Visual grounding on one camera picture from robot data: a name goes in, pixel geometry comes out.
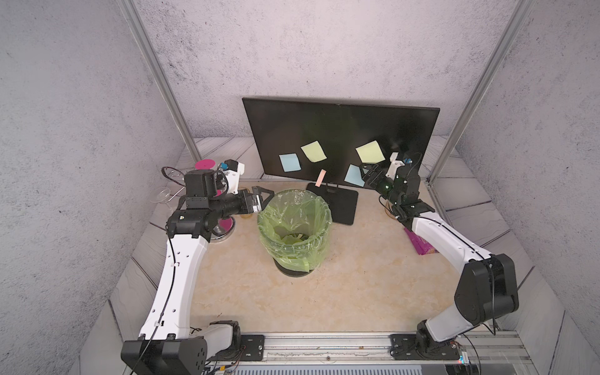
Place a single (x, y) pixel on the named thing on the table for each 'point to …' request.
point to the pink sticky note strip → (320, 178)
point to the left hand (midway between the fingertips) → (266, 194)
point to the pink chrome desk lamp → (226, 226)
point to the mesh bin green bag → (294, 225)
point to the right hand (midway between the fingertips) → (365, 167)
